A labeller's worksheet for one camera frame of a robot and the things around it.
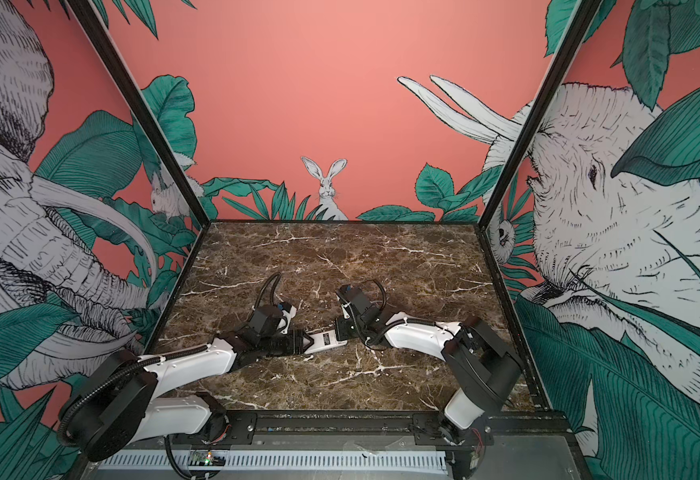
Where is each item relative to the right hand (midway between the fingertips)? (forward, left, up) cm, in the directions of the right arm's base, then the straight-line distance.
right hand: (331, 324), depth 86 cm
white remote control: (-3, +5, -4) cm, 7 cm away
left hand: (-3, +7, -3) cm, 8 cm away
